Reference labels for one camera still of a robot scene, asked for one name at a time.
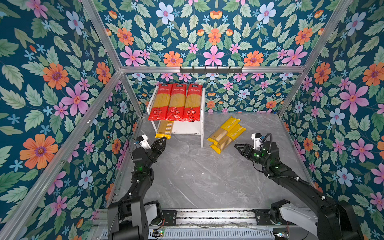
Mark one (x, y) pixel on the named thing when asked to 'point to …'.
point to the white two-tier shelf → (181, 127)
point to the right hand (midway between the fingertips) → (236, 146)
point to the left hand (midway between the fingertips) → (166, 136)
